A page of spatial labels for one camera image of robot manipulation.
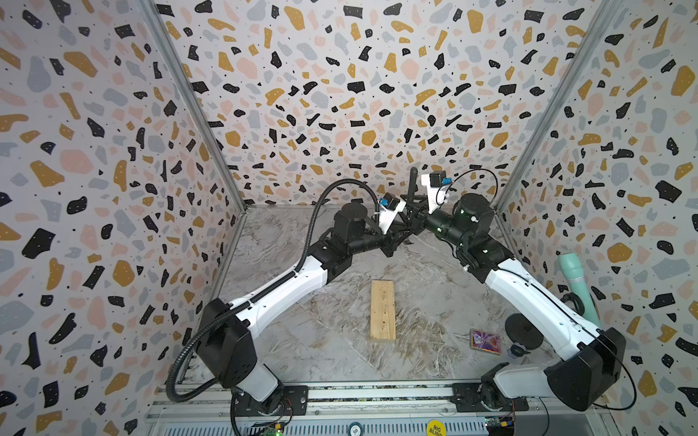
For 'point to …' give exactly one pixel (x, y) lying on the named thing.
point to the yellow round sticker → (435, 428)
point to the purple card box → (486, 341)
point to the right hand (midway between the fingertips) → (402, 201)
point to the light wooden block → (383, 312)
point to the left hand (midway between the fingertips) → (418, 227)
